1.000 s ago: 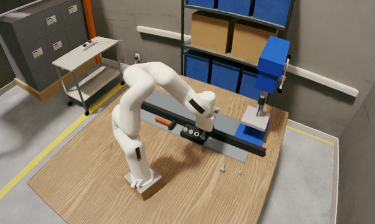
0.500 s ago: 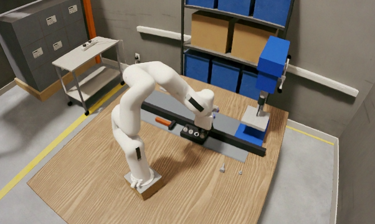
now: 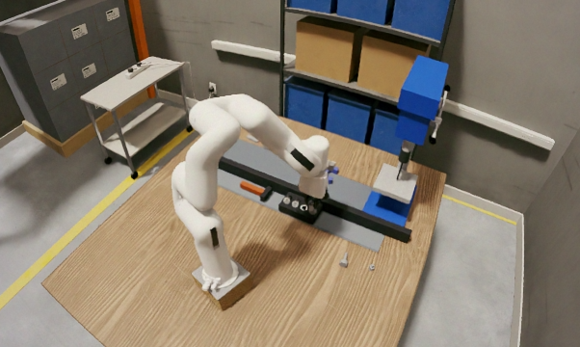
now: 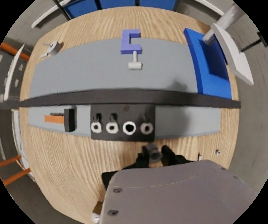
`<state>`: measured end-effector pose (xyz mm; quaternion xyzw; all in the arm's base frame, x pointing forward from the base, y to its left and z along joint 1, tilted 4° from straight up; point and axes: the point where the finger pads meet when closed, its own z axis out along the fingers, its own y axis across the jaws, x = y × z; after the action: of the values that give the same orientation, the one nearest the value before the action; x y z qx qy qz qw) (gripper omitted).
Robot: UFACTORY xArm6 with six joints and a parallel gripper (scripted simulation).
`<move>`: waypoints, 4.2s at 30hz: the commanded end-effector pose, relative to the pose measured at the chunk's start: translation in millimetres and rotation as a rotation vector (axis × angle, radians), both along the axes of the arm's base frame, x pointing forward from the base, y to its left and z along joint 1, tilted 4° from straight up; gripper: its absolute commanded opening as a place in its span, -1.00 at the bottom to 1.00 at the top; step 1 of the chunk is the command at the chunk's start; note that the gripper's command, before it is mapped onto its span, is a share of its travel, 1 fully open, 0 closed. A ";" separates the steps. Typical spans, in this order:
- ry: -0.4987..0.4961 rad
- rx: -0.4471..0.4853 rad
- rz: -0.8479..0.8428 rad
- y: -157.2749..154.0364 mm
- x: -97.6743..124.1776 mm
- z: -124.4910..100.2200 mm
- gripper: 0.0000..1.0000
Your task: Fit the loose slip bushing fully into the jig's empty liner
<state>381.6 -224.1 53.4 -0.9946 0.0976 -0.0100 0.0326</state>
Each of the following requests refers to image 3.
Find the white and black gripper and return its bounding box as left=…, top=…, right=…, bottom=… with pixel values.
left=297, top=172, right=330, bottom=208

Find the black rectangular bar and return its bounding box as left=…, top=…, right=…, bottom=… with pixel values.
left=218, top=157, right=412, bottom=243

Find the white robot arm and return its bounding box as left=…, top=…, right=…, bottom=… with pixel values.
left=171, top=94, right=335, bottom=291

